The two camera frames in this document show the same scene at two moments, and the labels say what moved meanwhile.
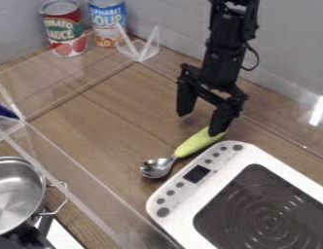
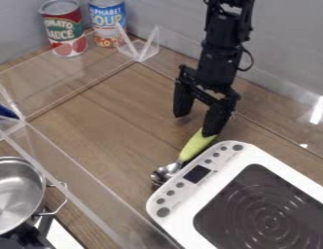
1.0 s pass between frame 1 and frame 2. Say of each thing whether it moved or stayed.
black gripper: stayed
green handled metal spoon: moved
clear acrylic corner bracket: stayed
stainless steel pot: stayed
